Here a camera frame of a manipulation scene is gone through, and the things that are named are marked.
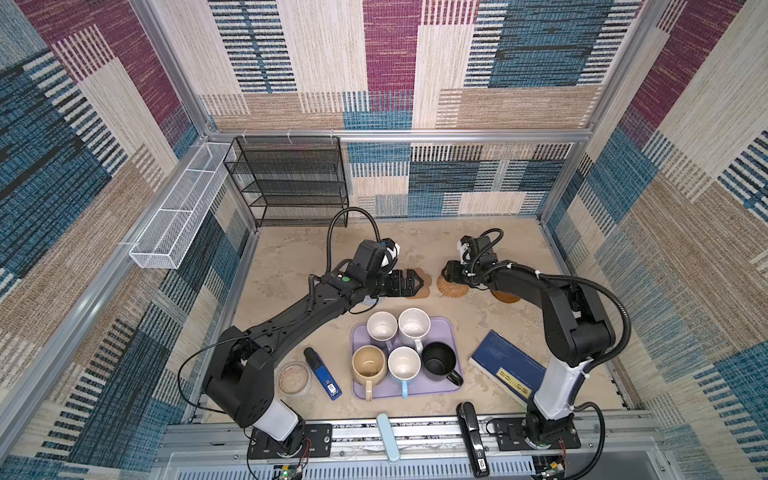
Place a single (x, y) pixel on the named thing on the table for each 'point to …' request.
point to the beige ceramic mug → (369, 367)
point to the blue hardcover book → (508, 367)
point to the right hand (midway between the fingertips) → (450, 274)
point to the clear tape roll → (294, 378)
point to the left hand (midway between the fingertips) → (413, 279)
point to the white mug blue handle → (404, 363)
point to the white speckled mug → (413, 325)
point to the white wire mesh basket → (161, 243)
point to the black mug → (438, 362)
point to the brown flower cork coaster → (425, 289)
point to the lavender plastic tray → (442, 330)
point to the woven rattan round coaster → (451, 289)
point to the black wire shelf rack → (291, 181)
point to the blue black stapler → (321, 371)
